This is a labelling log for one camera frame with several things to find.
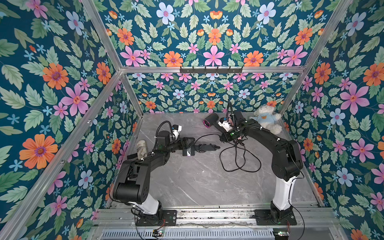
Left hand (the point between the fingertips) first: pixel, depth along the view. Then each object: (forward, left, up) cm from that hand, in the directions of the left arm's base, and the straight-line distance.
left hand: (192, 139), depth 87 cm
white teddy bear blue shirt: (+21, -53, -6) cm, 58 cm away
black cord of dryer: (-7, -27, -15) cm, 32 cm away
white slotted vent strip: (-45, +4, -15) cm, 47 cm away
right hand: (+4, -21, -4) cm, 22 cm away
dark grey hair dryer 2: (+25, -16, -12) cm, 32 cm away
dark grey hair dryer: (-11, -9, +7) cm, 15 cm away
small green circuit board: (-43, +20, -16) cm, 50 cm away
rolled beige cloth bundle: (+3, +34, -11) cm, 36 cm away
